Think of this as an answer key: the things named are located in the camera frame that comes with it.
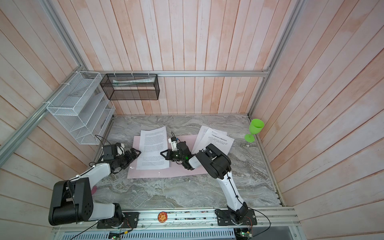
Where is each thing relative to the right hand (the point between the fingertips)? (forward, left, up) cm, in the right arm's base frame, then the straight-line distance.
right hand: (160, 154), depth 94 cm
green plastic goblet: (+14, -61, +11) cm, 64 cm away
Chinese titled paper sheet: (+17, -35, -4) cm, 40 cm away
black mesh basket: (+41, +24, +22) cm, 53 cm away
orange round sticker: (-35, -6, -3) cm, 35 cm away
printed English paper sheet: (+9, +7, -1) cm, 12 cm away
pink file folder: (-8, -10, -2) cm, 13 cm away
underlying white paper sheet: (+17, -27, -4) cm, 32 cm away
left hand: (-4, +13, +2) cm, 14 cm away
